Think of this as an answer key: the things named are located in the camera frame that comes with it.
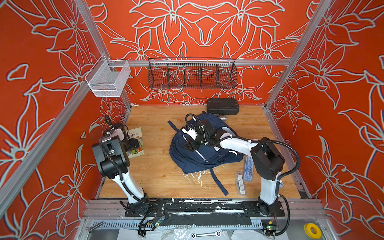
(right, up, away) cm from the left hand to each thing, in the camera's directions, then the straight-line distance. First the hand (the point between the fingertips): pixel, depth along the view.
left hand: (128, 149), depth 94 cm
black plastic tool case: (+66, +30, +18) cm, 74 cm away
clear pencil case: (+67, -15, -15) cm, 71 cm away
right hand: (+36, +6, -8) cm, 38 cm away
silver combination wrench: (+53, -33, -28) cm, 68 cm away
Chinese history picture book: (+2, +10, +9) cm, 13 cm away
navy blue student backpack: (+40, -4, -12) cm, 42 cm away
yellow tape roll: (+98, -32, -26) cm, 106 cm away
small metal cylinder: (+64, +21, +12) cm, 69 cm away
